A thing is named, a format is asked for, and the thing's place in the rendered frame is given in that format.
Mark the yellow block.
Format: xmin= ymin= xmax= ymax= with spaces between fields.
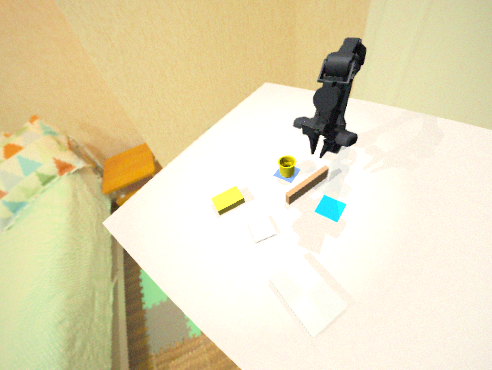
xmin=211 ymin=186 xmax=245 ymax=215

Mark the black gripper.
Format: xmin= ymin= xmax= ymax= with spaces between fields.
xmin=292 ymin=108 xmax=358 ymax=158

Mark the brown wooden block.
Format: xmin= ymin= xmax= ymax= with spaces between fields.
xmin=286 ymin=165 xmax=329 ymax=205

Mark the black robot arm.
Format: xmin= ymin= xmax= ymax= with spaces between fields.
xmin=302 ymin=37 xmax=367 ymax=139

